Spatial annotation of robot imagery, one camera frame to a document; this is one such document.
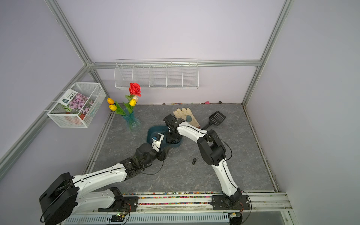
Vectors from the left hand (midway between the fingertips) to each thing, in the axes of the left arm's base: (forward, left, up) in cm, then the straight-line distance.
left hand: (166, 145), depth 81 cm
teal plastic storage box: (+19, +11, -12) cm, 25 cm away
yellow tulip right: (+22, +19, +15) cm, 32 cm away
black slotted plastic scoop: (+28, -38, -14) cm, 49 cm away
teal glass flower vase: (+26, +27, -11) cm, 39 cm away
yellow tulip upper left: (+22, +31, +17) cm, 42 cm away
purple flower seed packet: (+18, +46, +21) cm, 54 cm away
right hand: (+12, -2, -11) cm, 17 cm away
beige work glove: (+32, -14, -12) cm, 38 cm away
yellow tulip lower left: (+17, +29, +16) cm, 37 cm away
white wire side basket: (+12, +53, +16) cm, 56 cm away
